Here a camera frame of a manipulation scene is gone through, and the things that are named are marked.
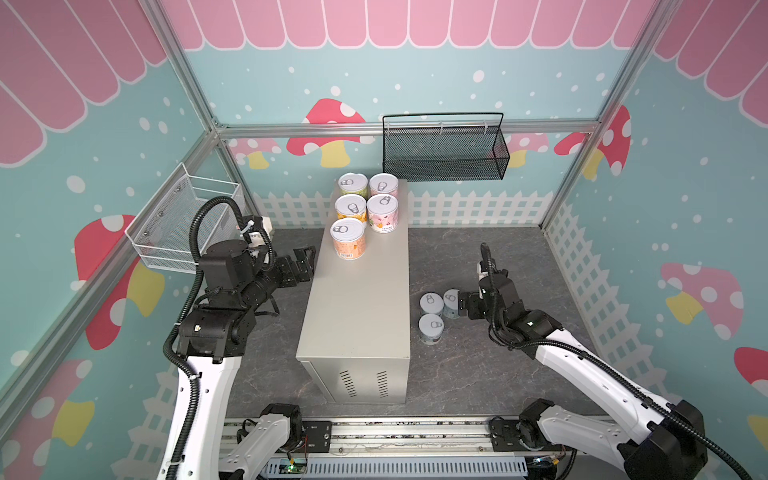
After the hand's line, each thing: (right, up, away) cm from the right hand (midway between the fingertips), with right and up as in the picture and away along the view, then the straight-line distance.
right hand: (473, 291), depth 81 cm
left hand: (-43, +9, -16) cm, 47 cm away
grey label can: (-11, -12, +7) cm, 17 cm away
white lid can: (-10, -5, +12) cm, 16 cm away
